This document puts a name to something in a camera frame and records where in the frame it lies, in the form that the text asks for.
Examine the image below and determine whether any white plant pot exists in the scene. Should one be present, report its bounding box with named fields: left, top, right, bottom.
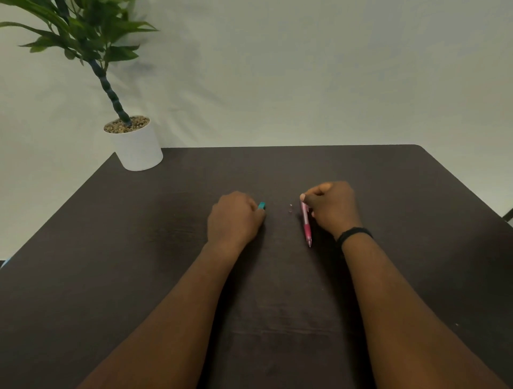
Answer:
left=103, top=115, right=164, bottom=172

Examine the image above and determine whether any person's left forearm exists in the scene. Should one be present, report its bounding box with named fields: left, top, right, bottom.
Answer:
left=76, top=240, right=241, bottom=389

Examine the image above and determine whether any green artificial plant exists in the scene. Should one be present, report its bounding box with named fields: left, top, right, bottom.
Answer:
left=0, top=0, right=158, bottom=129

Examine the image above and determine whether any person's right forearm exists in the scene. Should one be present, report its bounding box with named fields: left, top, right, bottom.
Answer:
left=340, top=234, right=510, bottom=389

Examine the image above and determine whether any person's right hand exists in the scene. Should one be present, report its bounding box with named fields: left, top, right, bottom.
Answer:
left=299, top=181, right=364, bottom=242

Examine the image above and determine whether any black wristband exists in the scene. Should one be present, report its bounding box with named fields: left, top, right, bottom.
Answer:
left=335, top=227, right=374, bottom=251

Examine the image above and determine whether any pink mechanical pencil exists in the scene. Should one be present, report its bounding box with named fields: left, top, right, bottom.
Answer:
left=300, top=200, right=313, bottom=248

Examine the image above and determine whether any person's left hand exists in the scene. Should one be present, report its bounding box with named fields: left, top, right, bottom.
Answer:
left=206, top=190, right=267, bottom=252

